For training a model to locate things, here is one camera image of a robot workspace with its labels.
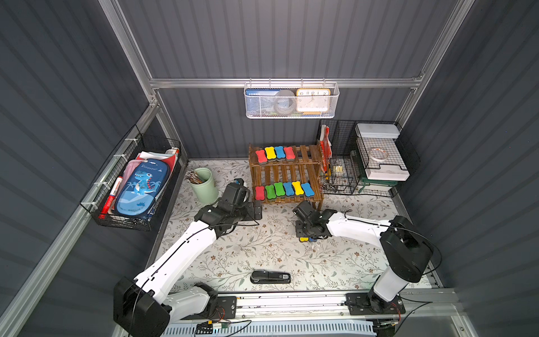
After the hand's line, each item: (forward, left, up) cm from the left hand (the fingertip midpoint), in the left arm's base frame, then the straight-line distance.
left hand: (251, 207), depth 78 cm
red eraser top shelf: (+18, -4, +9) cm, 21 cm away
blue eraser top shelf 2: (-5, -25, -18) cm, 31 cm away
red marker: (-2, +42, +14) cm, 45 cm away
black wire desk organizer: (+33, -48, -20) cm, 62 cm away
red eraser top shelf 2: (+19, -15, +9) cm, 26 cm away
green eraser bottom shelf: (+9, -7, -3) cm, 12 cm away
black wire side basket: (+17, +43, +15) cm, 49 cm away
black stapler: (-21, -6, -15) cm, 26 cm away
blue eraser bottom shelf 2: (+10, -23, -3) cm, 25 cm away
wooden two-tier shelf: (+21, -13, -5) cm, 26 cm away
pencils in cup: (+17, +27, -2) cm, 32 cm away
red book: (+46, -38, -10) cm, 60 cm away
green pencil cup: (+14, +22, -8) cm, 27 cm away
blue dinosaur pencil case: (-2, +32, +16) cm, 36 cm away
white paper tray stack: (+28, -58, +1) cm, 64 cm away
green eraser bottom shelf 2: (+11, -11, -3) cm, 16 cm away
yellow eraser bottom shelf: (+12, -19, -3) cm, 22 cm away
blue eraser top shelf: (+21, -11, +9) cm, 25 cm away
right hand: (-1, -21, -16) cm, 27 cm away
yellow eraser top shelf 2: (-6, -21, -16) cm, 27 cm away
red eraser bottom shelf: (+9, -3, -3) cm, 10 cm away
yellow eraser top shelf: (+21, -7, +9) cm, 24 cm away
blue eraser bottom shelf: (+10, -15, -3) cm, 18 cm away
